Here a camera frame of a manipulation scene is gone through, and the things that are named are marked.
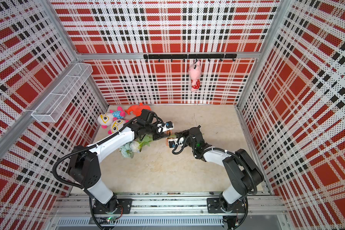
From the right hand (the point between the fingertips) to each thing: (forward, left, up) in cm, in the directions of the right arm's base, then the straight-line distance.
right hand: (179, 129), depth 88 cm
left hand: (-1, +7, +2) cm, 7 cm away
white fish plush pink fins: (+8, +44, -6) cm, 45 cm away
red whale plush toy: (+25, +34, -7) cm, 42 cm away
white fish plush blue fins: (+15, +55, -7) cm, 58 cm away
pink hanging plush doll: (+30, -11, +21) cm, 38 cm away
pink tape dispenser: (-11, +6, +6) cm, 14 cm away
